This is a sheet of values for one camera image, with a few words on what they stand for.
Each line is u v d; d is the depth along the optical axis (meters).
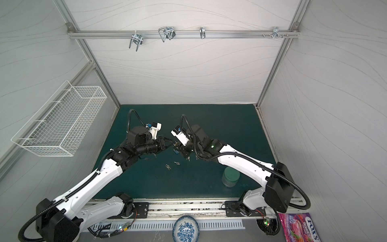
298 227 0.68
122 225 0.70
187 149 0.66
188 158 0.65
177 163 0.90
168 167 0.88
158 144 0.65
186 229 0.68
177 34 0.78
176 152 0.93
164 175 0.87
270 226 0.72
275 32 0.76
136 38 0.78
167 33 0.77
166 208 0.75
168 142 0.72
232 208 0.72
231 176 0.74
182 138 0.65
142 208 0.74
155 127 0.69
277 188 0.41
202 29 0.72
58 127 0.68
